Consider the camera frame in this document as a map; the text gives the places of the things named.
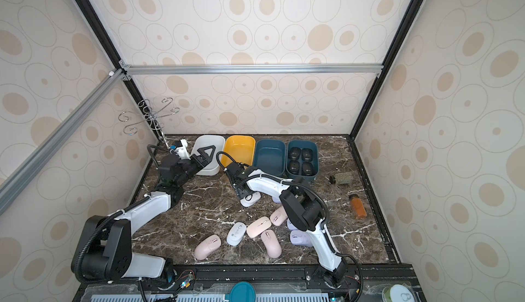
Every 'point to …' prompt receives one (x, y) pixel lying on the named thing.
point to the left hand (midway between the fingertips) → (216, 149)
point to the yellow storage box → (240, 148)
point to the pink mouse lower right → (273, 244)
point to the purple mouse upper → (275, 199)
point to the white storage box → (205, 141)
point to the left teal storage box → (269, 156)
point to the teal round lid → (243, 292)
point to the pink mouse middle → (258, 226)
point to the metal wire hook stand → (150, 116)
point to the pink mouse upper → (279, 216)
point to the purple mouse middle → (290, 225)
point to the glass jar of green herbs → (340, 178)
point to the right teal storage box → (301, 143)
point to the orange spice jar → (357, 206)
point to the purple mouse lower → (301, 238)
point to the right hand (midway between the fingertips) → (258, 186)
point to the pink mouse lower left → (207, 246)
